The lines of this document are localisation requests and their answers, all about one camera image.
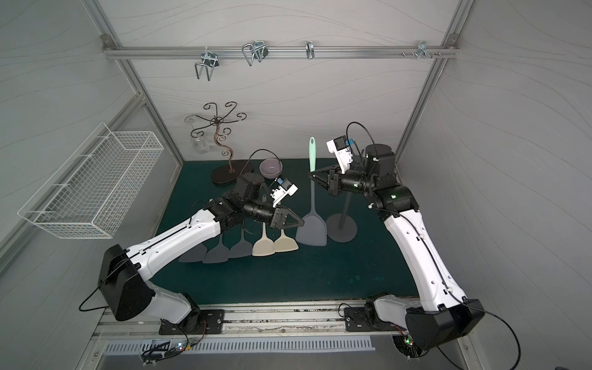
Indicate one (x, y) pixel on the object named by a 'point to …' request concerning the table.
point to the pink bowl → (270, 168)
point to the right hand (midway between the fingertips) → (311, 173)
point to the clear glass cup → (200, 144)
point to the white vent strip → (238, 344)
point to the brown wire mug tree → (223, 173)
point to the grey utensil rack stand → (341, 227)
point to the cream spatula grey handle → (264, 247)
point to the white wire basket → (89, 195)
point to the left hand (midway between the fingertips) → (301, 226)
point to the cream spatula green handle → (284, 243)
